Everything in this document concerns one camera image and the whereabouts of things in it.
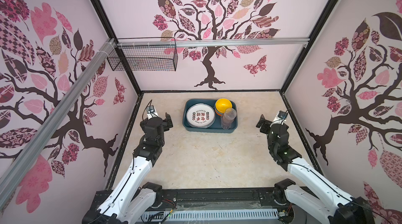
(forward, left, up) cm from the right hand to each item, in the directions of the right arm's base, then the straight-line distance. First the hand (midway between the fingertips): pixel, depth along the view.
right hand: (271, 117), depth 80 cm
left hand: (-1, +59, +2) cm, 59 cm away
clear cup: (+5, +22, -15) cm, 27 cm away
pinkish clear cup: (+7, +24, -11) cm, 27 cm away
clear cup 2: (+10, +18, -11) cm, 24 cm away
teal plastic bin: (+7, +27, -20) cm, 35 cm away
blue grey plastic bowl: (+13, +26, -13) cm, 32 cm away
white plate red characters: (+15, +38, -18) cm, 44 cm away
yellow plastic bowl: (+19, +23, -12) cm, 32 cm away
